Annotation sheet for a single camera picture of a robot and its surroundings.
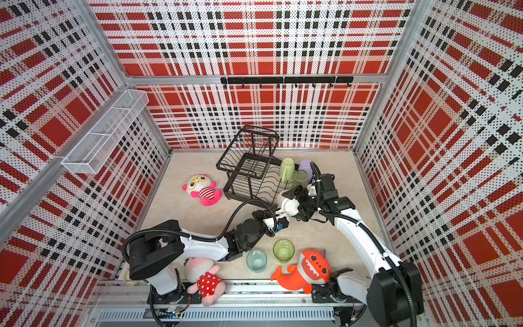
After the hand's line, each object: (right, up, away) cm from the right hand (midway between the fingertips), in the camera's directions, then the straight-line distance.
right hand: (288, 201), depth 78 cm
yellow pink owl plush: (-41, +4, +20) cm, 46 cm away
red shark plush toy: (+9, -23, -6) cm, 25 cm away
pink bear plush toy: (-31, -25, -5) cm, 40 cm away
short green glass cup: (-2, -21, +5) cm, 22 cm away
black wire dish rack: (-20, +20, +33) cm, 43 cm away
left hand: (-4, -2, +4) cm, 6 cm away
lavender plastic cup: (+10, +14, +18) cm, 25 cm away
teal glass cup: (-12, -24, +3) cm, 27 cm away
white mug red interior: (0, -2, -2) cm, 3 cm away
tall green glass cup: (+7, +9, +14) cm, 17 cm away
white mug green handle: (+1, +12, +21) cm, 24 cm away
